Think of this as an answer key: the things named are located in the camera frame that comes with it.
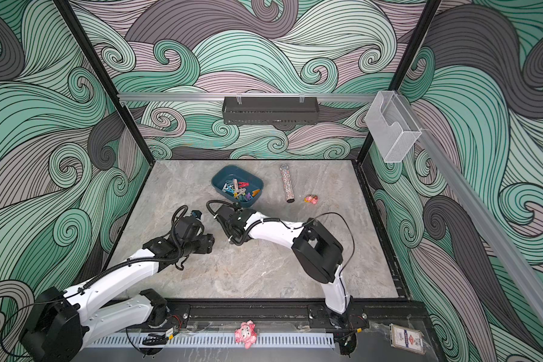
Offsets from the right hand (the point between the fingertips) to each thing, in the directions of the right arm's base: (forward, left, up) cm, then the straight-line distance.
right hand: (237, 237), depth 87 cm
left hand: (-1, +11, +4) cm, 12 cm away
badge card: (-33, -55, -3) cm, 64 cm away
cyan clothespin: (+26, +6, -3) cm, 27 cm away
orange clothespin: (+24, -6, -3) cm, 25 cm away
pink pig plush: (-31, -6, 0) cm, 32 cm away
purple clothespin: (+22, -3, -2) cm, 23 cm away
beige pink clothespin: (+27, +3, -2) cm, 28 cm away
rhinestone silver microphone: (+28, -22, -2) cm, 36 cm away
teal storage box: (+33, +9, -2) cm, 35 cm away
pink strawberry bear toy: (+20, -32, -2) cm, 38 cm away
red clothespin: (+30, 0, -4) cm, 31 cm away
